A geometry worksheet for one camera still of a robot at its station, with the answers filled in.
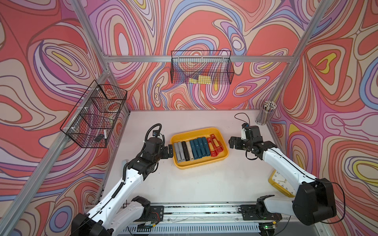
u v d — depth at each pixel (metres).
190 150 0.93
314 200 0.41
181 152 0.93
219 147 0.96
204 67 0.96
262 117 1.06
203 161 0.87
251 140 0.65
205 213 0.75
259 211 0.67
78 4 0.68
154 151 0.58
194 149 0.94
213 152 0.96
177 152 0.92
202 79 0.82
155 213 0.73
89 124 0.74
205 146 0.96
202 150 0.93
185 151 0.93
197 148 0.94
